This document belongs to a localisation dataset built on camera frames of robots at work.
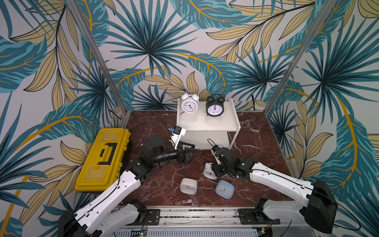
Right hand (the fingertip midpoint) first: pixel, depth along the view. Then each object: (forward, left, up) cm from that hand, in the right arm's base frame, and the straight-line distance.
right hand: (214, 166), depth 81 cm
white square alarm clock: (-9, +15, -2) cm, 17 cm away
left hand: (-3, +11, +21) cm, 24 cm away
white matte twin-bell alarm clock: (-2, +4, -3) cm, 5 cm away
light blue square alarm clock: (-11, -4, -2) cm, 12 cm away
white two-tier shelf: (+7, +6, +23) cm, 25 cm away
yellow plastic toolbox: (-3, +57, +9) cm, 57 cm away
